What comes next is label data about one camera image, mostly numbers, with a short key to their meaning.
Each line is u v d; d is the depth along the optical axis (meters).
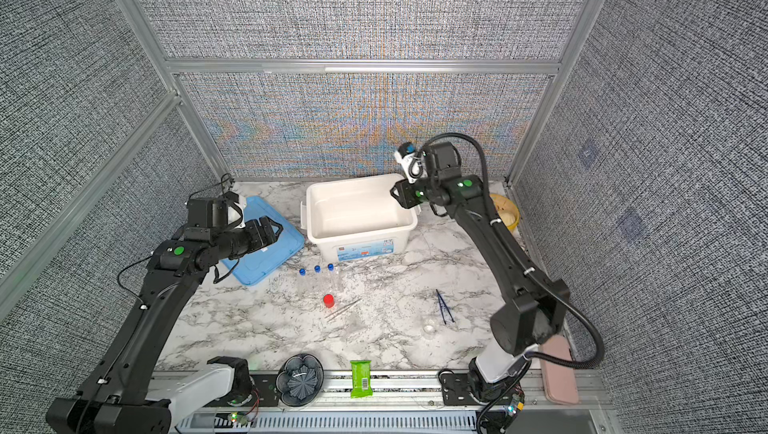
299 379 0.74
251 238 0.65
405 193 0.67
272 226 0.68
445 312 0.86
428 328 0.83
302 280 0.91
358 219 1.06
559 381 0.73
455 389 0.73
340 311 0.87
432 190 0.57
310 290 0.89
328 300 0.87
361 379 0.75
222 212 0.57
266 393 0.72
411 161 0.67
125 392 0.38
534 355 0.47
